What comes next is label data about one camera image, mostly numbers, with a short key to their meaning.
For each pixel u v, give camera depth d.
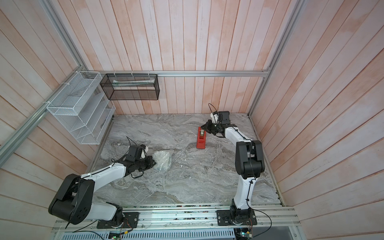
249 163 0.53
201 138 1.01
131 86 1.04
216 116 0.93
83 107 0.73
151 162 0.80
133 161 0.71
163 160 0.88
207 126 0.86
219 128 0.76
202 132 0.99
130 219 0.73
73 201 0.43
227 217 0.73
